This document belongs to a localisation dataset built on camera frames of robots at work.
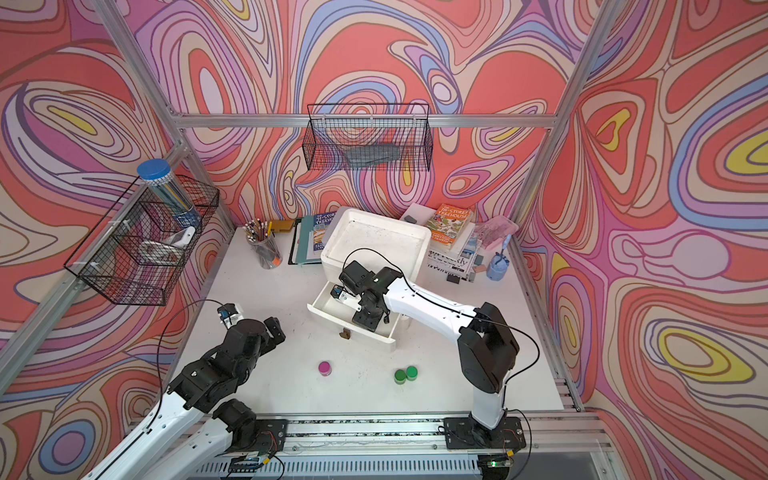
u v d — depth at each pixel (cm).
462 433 73
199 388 50
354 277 66
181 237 72
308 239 112
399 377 80
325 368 82
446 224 104
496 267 99
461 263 104
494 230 118
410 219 110
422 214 112
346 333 79
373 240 84
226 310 66
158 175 69
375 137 97
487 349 45
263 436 73
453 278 105
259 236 101
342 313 82
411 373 81
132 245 68
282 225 122
